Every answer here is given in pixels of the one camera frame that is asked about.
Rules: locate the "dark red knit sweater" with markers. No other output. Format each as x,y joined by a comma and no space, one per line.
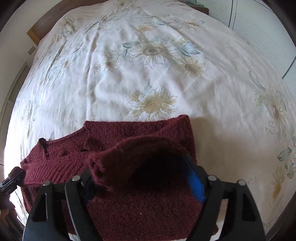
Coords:
138,171

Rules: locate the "white louvered wardrobe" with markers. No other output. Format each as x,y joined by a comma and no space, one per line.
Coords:
259,25

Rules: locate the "wooden nightstand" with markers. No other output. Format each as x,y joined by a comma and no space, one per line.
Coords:
198,8

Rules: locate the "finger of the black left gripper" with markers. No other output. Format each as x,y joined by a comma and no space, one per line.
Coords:
17,174

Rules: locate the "person's left hand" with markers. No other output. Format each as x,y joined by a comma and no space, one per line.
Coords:
7,207

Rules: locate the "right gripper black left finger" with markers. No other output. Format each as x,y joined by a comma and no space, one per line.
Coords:
47,218

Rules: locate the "wall switch plate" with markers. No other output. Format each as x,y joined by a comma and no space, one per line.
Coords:
31,50

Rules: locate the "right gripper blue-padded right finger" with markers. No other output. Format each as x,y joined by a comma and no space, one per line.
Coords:
242,219

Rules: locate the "white floral duvet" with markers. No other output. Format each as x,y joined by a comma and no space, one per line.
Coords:
150,61

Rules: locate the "wooden headboard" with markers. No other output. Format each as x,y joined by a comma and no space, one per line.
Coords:
43,26

